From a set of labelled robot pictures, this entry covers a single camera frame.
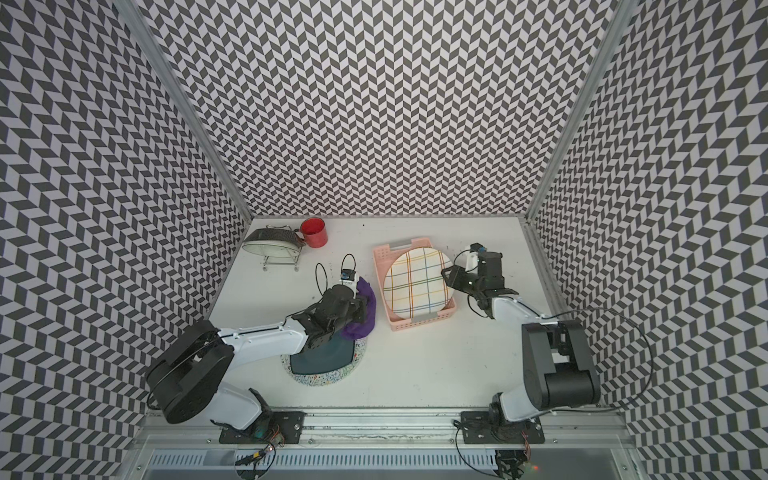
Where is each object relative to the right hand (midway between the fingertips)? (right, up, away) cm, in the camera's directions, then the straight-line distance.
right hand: (445, 277), depth 91 cm
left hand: (-24, -7, -2) cm, 25 cm away
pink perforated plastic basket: (-20, +6, +11) cm, 24 cm away
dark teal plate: (-31, -19, -13) cm, 39 cm away
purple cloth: (-25, -14, -6) cm, 29 cm away
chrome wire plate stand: (-61, +4, +12) cm, 63 cm away
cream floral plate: (-57, +8, +10) cm, 59 cm away
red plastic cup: (-44, +14, +14) cm, 49 cm away
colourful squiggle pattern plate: (-34, -26, -11) cm, 44 cm away
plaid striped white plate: (-10, -2, -1) cm, 10 cm away
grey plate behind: (-55, +13, +5) cm, 57 cm away
